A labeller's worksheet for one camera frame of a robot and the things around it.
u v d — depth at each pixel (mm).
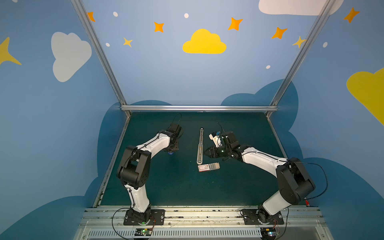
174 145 882
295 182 455
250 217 744
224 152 762
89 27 744
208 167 917
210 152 801
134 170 485
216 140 793
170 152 984
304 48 839
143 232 710
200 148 1002
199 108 1288
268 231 718
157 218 740
